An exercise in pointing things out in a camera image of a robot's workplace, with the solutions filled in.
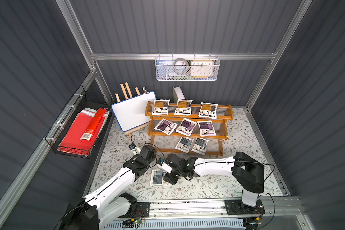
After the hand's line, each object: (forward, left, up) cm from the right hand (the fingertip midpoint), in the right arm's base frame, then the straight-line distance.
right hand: (166, 178), depth 81 cm
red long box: (+13, +37, +26) cm, 47 cm away
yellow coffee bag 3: (+28, -23, +27) cm, 46 cm away
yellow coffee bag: (+31, +3, +27) cm, 41 cm away
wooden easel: (+43, +26, +27) cm, 57 cm away
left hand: (+12, +10, +5) cm, 16 cm away
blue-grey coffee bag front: (0, +5, -2) cm, 6 cm away
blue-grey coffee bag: (+23, -11, -1) cm, 26 cm away
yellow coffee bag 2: (+30, -10, +27) cm, 42 cm away
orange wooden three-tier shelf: (+26, +4, -3) cm, 27 cm away
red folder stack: (+8, +44, +26) cm, 51 cm away
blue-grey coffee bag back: (+21, -21, 0) cm, 30 cm away
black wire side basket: (+31, +46, +31) cm, 64 cm away
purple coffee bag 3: (+26, -24, +13) cm, 38 cm away
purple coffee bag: (+27, 0, +14) cm, 30 cm away
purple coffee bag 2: (+28, -12, +13) cm, 33 cm away
